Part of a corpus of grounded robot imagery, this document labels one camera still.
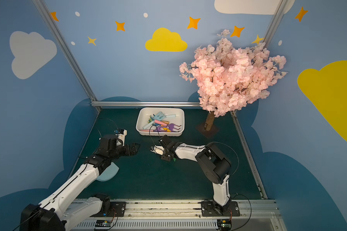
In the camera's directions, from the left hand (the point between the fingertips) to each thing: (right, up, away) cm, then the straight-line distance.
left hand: (133, 143), depth 83 cm
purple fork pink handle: (+22, +9, +28) cm, 37 cm away
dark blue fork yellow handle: (+19, +6, +22) cm, 30 cm away
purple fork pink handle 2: (+13, +7, +24) cm, 28 cm away
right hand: (+18, -6, +13) cm, 23 cm away
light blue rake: (+6, +13, +28) cm, 31 cm away
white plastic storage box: (-1, +18, +32) cm, 37 cm away
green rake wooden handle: (+15, -5, +1) cm, 16 cm away
